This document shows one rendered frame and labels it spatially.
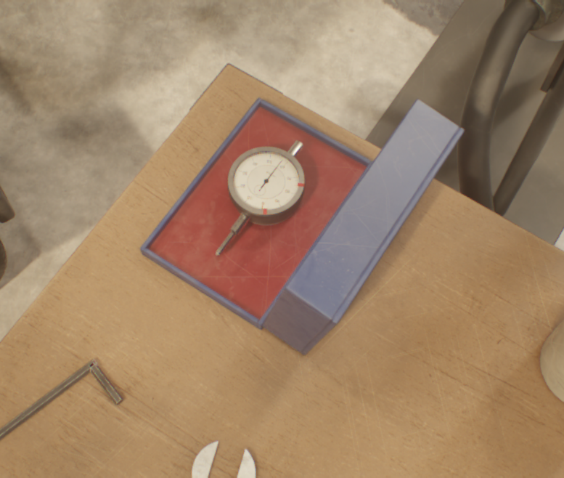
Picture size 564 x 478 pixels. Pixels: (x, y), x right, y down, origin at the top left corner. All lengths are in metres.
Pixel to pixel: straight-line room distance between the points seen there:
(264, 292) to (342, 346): 0.07
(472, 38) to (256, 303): 0.81
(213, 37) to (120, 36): 0.14
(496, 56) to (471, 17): 0.59
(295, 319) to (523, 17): 0.39
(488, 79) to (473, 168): 0.08
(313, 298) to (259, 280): 0.13
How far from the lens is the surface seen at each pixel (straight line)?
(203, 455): 0.60
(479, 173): 0.81
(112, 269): 0.65
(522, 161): 1.07
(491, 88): 0.79
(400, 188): 0.54
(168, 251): 0.65
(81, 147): 1.26
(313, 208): 0.66
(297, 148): 0.65
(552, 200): 1.24
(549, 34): 1.07
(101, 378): 0.62
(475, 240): 0.67
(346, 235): 0.52
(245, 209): 0.62
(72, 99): 1.31
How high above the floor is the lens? 1.06
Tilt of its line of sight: 66 degrees down
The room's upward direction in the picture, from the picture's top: straight up
